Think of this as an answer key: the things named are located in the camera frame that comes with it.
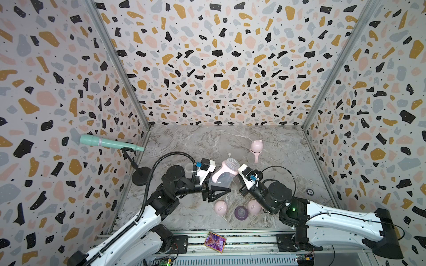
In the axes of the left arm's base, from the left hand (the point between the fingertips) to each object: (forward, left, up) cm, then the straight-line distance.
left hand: (229, 182), depth 62 cm
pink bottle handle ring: (+25, -17, -19) cm, 36 cm away
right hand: (+5, -4, +2) cm, 6 cm away
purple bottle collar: (-3, -7, -28) cm, 29 cm away
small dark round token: (+8, -46, -30) cm, 56 cm away
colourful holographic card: (-15, +6, -28) cm, 32 cm away
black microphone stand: (+17, +48, -26) cm, 57 cm away
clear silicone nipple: (+4, -7, -28) cm, 29 cm away
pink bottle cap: (-1, +3, -25) cm, 25 cm away
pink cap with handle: (+28, -17, -14) cm, 35 cm away
